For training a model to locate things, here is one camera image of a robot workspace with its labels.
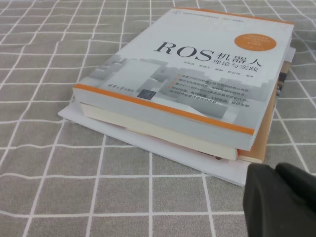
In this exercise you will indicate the cream paged middle book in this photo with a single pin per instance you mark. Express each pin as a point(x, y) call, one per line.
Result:
point(168, 135)

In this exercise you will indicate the white bottom booklet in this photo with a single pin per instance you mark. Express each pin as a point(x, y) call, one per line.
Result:
point(233, 171)

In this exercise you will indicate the orange covered book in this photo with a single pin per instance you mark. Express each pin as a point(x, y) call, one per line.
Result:
point(258, 150)

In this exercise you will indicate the grey checkered tablecloth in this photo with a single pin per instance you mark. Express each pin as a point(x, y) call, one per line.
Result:
point(60, 179)

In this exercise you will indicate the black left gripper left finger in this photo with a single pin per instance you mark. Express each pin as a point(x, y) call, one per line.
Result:
point(267, 208)

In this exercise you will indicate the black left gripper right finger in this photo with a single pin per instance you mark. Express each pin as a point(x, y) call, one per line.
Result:
point(302, 190)

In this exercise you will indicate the white ROS robotics book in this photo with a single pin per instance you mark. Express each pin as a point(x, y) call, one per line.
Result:
point(201, 73)

